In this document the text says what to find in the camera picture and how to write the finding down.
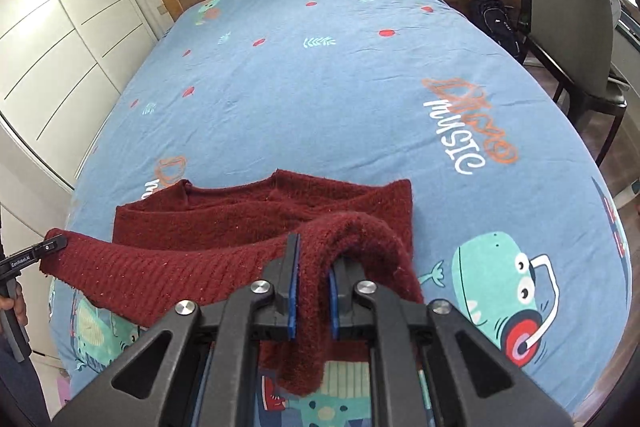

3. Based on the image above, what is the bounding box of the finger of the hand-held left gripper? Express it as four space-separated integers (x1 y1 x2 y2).
0 232 69 272

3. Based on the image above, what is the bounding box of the person's left hand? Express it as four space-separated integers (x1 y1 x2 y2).
0 282 29 326

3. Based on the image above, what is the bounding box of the bed with blue cartoon sheet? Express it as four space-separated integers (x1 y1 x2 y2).
47 0 631 427

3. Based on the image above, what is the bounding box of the dark red knitted sweater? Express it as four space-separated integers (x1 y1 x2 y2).
42 168 426 398

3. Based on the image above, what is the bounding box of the person's leg in jeans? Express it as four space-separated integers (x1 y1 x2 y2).
0 336 52 427

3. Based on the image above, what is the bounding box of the grey chair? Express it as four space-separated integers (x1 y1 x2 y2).
520 0 631 168

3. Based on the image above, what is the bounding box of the white wardrobe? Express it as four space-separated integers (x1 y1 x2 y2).
0 0 162 228

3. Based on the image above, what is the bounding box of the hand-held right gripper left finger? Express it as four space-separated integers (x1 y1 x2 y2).
50 232 301 427

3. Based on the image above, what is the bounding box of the black backpack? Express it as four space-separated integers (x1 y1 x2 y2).
467 0 531 64

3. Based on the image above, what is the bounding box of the pink object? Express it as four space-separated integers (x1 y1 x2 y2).
56 369 72 409

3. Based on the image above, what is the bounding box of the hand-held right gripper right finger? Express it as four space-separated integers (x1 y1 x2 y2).
327 257 575 427

